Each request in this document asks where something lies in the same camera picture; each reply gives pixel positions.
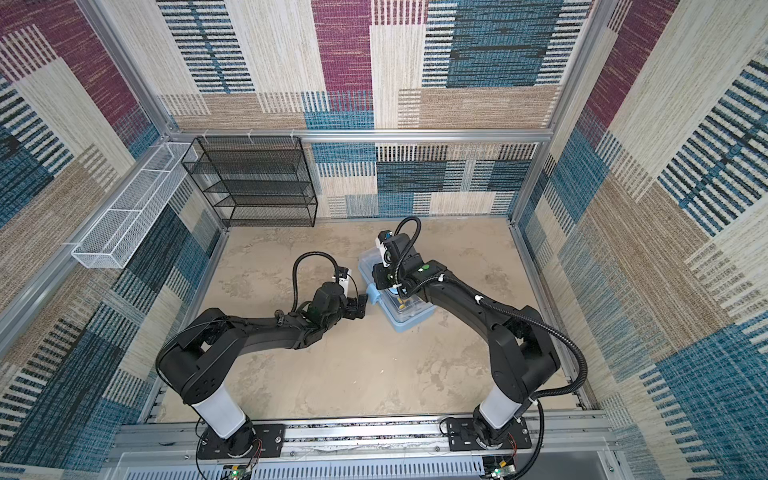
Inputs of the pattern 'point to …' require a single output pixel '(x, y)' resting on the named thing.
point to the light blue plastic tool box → (401, 312)
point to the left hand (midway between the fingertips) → (357, 290)
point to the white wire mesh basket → (116, 236)
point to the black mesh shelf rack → (255, 181)
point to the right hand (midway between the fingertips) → (379, 275)
